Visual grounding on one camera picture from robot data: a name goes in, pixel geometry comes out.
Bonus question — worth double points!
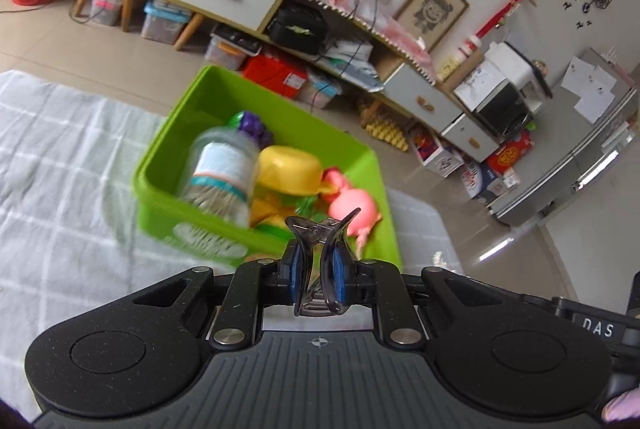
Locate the framed cartoon girl picture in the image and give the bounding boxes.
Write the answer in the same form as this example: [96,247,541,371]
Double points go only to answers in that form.
[395,0,470,52]

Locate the blue lid storage bin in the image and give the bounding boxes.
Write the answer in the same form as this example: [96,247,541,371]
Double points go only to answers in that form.
[141,0,192,45]

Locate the yellow toy bowl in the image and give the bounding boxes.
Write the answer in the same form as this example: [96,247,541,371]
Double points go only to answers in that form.
[257,145,323,196]

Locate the grey checked table cloth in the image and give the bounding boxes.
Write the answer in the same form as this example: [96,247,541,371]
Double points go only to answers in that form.
[0,69,464,419]

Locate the wooden tv cabinet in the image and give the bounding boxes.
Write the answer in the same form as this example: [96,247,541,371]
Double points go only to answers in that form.
[65,0,501,164]

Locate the clear cotton swab jar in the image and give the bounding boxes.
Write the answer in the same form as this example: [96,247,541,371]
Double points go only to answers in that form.
[178,127,259,229]

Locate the yellow egg crate foam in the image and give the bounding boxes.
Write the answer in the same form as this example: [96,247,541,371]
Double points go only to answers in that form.
[357,101,409,152]

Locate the green plastic storage box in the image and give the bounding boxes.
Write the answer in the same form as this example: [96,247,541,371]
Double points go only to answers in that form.
[134,66,401,267]

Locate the pink pig toy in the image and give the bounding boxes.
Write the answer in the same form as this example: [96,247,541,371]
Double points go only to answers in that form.
[320,167,383,260]

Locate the black bag on shelf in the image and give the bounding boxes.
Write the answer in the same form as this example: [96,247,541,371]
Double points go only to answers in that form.
[266,0,329,56]

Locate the orange green pumpkin toy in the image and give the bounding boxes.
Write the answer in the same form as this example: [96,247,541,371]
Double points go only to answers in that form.
[250,192,318,241]

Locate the silver refrigerator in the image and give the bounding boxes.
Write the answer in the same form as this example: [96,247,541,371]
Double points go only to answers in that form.
[488,48,639,227]

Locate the red box under cabinet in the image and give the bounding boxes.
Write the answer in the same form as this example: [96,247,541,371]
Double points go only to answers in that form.
[242,52,307,99]

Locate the purple toy grapes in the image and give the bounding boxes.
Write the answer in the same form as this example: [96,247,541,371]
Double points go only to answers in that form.
[227,111,273,150]

